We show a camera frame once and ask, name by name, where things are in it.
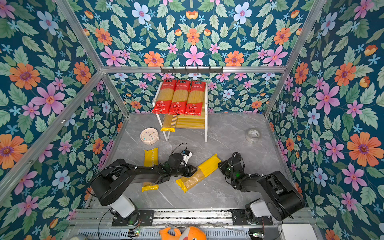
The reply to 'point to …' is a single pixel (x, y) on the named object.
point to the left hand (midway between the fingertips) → (198, 167)
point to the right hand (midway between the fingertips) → (217, 162)
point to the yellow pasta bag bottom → (151, 159)
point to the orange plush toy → (192, 233)
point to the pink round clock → (149, 136)
